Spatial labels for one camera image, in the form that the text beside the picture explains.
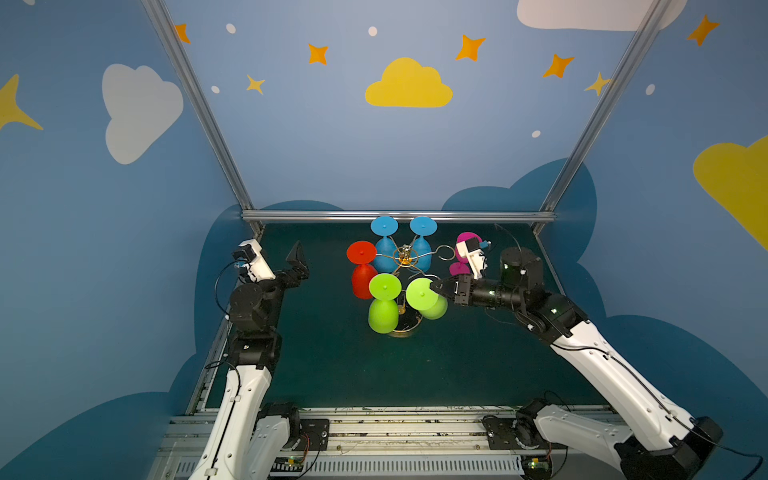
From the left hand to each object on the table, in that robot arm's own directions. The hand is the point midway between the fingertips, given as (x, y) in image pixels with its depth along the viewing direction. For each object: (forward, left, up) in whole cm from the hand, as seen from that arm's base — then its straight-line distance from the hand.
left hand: (279, 246), depth 69 cm
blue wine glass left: (+10, -25, -14) cm, 31 cm away
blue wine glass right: (+3, -34, -5) cm, 35 cm away
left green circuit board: (-39, -1, -37) cm, 54 cm away
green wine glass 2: (-11, -34, -5) cm, 36 cm away
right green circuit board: (-39, -64, -38) cm, 84 cm away
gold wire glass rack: (+2, -30, -6) cm, 31 cm away
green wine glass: (-10, -25, -13) cm, 29 cm away
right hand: (-8, -36, -2) cm, 37 cm away
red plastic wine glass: (+3, -19, -5) cm, 20 cm away
